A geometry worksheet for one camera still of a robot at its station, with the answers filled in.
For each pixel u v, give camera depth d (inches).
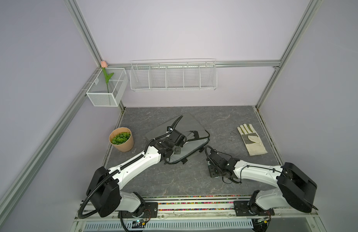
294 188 16.8
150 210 29.0
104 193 15.9
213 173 30.7
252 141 39.0
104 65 35.2
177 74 38.5
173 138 24.4
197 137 35.8
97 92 34.1
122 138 34.2
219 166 26.2
